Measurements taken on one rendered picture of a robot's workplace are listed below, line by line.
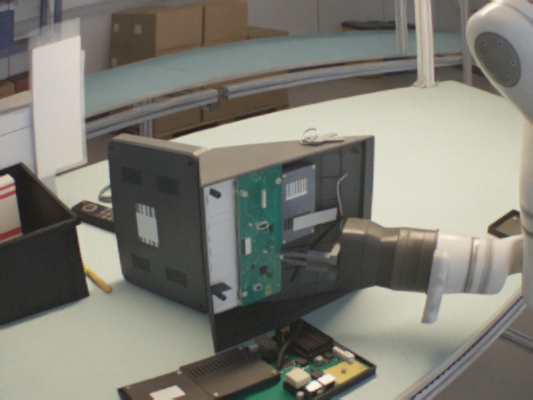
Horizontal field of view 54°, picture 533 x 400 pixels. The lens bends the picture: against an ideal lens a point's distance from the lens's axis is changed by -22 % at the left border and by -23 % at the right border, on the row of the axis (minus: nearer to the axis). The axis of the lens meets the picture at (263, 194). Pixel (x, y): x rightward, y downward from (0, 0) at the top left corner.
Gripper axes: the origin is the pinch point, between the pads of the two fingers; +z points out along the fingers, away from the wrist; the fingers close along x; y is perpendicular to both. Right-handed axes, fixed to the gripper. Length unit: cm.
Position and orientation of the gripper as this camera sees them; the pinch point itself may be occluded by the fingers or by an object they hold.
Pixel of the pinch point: (281, 256)
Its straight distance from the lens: 72.7
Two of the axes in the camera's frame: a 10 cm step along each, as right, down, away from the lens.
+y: 3.1, -3.8, 8.7
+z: -9.5, -1.2, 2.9
